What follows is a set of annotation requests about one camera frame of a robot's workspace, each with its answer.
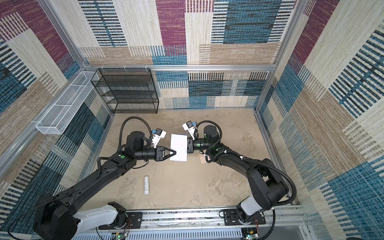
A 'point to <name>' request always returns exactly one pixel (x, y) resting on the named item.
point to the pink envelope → (202, 158)
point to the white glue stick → (146, 185)
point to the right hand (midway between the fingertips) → (174, 148)
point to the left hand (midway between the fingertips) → (175, 152)
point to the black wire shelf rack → (127, 90)
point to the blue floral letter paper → (179, 143)
